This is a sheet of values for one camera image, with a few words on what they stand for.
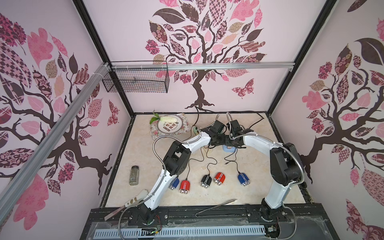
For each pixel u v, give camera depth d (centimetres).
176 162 60
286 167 49
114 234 70
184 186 81
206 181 83
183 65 93
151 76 95
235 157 90
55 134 54
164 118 112
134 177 83
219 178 83
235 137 70
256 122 107
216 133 81
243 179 83
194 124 111
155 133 107
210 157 94
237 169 89
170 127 110
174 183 83
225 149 96
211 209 77
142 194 79
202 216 73
